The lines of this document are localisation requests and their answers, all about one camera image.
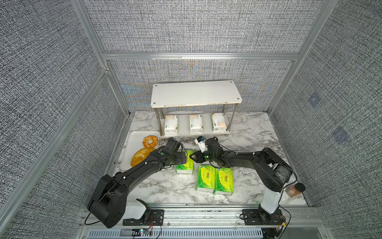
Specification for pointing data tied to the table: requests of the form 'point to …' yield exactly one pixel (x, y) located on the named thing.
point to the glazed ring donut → (145, 141)
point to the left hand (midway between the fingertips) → (180, 157)
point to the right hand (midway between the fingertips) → (191, 152)
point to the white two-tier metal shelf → (173, 94)
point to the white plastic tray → (135, 142)
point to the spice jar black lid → (296, 190)
